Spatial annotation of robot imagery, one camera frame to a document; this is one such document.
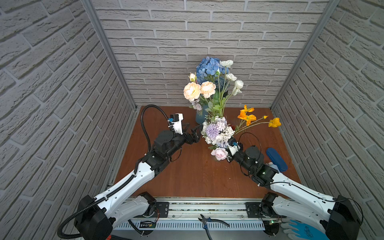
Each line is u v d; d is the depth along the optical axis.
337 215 0.40
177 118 0.60
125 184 0.45
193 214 0.73
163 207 0.74
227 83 0.65
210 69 0.63
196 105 0.87
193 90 0.57
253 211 0.73
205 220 0.70
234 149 0.64
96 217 0.37
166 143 0.52
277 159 0.91
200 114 0.90
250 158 0.57
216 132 0.61
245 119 0.62
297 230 0.68
